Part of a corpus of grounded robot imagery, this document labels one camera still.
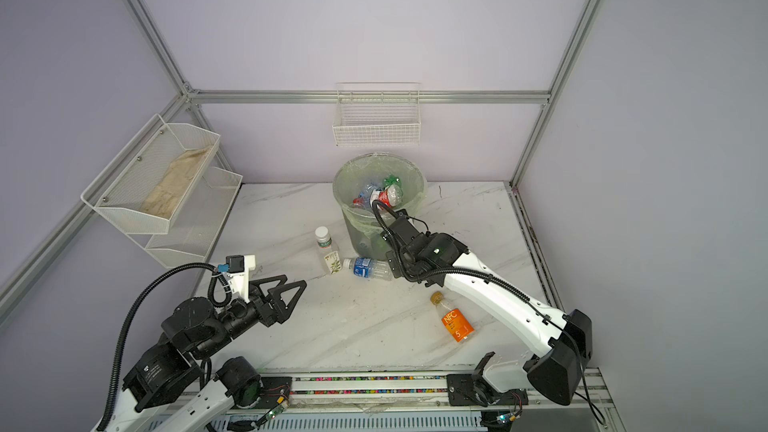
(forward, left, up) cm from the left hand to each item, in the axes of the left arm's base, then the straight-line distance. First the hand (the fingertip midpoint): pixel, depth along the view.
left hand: (295, 284), depth 63 cm
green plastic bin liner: (+40, -11, -4) cm, 42 cm away
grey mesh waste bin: (+18, -13, -6) cm, 23 cm away
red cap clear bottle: (+30, -21, -3) cm, 36 cm away
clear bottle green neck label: (+18, -3, -15) cm, 23 cm away
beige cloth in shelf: (+24, +38, +2) cm, 45 cm away
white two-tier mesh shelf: (+24, +40, -16) cm, 50 cm away
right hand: (+13, -26, -6) cm, 29 cm away
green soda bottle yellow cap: (+39, -21, -6) cm, 44 cm away
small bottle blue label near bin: (+16, -14, -22) cm, 31 cm away
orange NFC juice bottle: (+1, -38, -23) cm, 45 cm away
